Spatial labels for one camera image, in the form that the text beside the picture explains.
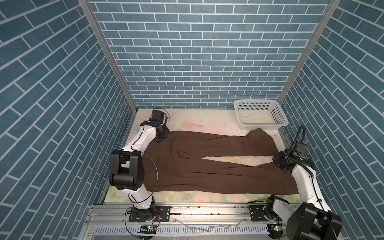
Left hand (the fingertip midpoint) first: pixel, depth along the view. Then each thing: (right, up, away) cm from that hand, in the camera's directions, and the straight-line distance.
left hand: (167, 133), depth 93 cm
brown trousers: (+5, -18, -4) cm, 19 cm away
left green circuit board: (-5, -45, -20) cm, 50 cm away
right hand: (+64, -12, -9) cm, 66 cm away
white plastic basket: (+74, +13, +24) cm, 79 cm away
